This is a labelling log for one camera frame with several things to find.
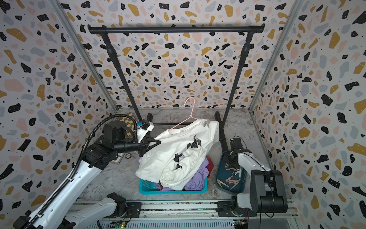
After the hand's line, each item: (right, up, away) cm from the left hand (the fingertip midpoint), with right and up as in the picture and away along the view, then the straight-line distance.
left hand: (160, 141), depth 64 cm
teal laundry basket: (-10, -27, +13) cm, 32 cm away
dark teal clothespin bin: (+36, -25, +19) cm, 48 cm away
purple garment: (+17, -23, +10) cm, 30 cm away
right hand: (+38, -16, +27) cm, 49 cm away
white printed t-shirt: (+8, -11, +13) cm, 19 cm away
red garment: (+25, -17, +17) cm, 34 cm away
